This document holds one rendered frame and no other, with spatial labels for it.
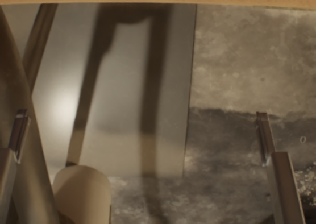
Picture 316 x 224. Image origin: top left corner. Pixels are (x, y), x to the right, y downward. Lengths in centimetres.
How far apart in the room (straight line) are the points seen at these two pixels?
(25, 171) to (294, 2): 21
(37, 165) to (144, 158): 62
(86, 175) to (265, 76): 37
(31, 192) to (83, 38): 47
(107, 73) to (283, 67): 28
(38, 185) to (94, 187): 26
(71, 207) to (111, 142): 36
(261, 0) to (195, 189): 84
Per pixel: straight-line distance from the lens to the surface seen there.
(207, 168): 99
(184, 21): 77
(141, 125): 90
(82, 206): 59
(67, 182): 61
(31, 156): 35
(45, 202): 36
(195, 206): 109
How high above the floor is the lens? 66
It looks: 48 degrees down
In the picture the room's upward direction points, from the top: 179 degrees clockwise
